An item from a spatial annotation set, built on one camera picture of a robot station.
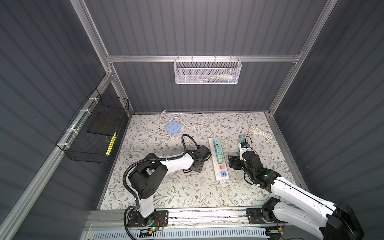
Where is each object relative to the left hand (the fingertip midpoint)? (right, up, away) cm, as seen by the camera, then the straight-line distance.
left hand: (195, 165), depth 92 cm
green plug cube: (+14, +5, -5) cm, 16 cm away
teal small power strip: (+32, +16, +9) cm, 37 cm away
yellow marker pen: (-40, +15, -23) cm, 48 cm away
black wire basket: (-51, +19, -20) cm, 58 cm away
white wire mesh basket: (+10, +71, +32) cm, 78 cm away
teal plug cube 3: (+14, +9, -2) cm, 17 cm away
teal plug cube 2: (+14, +12, +2) cm, 18 cm away
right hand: (+23, +7, -9) cm, 25 cm away
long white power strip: (+15, -2, -5) cm, 16 cm away
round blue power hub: (-16, +23, +16) cm, 33 cm away
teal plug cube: (+13, +15, +4) cm, 20 cm away
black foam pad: (-49, +26, -12) cm, 57 cm away
